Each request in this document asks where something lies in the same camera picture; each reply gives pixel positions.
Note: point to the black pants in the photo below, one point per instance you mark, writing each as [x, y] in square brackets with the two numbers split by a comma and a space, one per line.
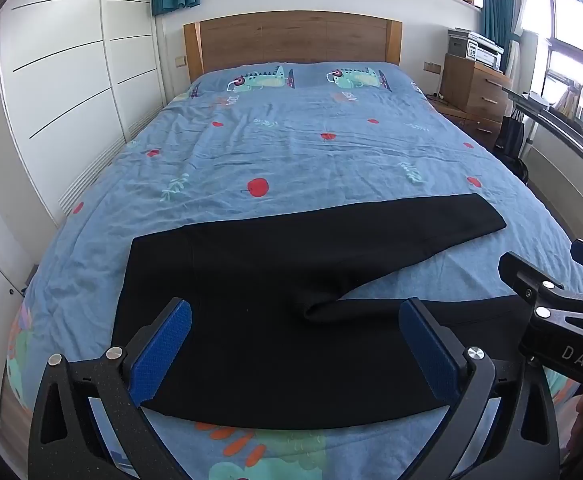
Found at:
[271, 310]

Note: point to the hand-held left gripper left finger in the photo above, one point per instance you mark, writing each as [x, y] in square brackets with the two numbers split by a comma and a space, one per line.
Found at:
[164, 350]

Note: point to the window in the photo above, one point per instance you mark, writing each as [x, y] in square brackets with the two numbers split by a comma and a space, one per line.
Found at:
[576, 35]

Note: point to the blue printed bed cover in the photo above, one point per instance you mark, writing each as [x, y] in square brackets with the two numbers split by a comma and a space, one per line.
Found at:
[296, 160]

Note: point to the dark desk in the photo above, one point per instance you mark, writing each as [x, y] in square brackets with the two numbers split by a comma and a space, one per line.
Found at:
[566, 122]

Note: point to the white printer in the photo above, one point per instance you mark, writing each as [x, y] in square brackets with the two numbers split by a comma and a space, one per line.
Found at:
[476, 47]

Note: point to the white wardrobe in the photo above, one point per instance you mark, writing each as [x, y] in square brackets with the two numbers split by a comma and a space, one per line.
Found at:
[61, 85]

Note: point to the wooden headboard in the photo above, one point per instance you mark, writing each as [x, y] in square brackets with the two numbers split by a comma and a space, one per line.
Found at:
[291, 40]

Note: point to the wooden dresser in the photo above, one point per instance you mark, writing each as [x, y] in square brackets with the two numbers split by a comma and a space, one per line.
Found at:
[476, 92]

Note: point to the black bag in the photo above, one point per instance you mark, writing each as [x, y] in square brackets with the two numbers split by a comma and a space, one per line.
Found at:
[510, 135]

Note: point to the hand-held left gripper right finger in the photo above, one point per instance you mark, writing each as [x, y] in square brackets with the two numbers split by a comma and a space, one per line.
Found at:
[424, 350]

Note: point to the dinosaur print pillow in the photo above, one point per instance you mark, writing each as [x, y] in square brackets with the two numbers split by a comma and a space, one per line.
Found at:
[361, 79]
[251, 82]

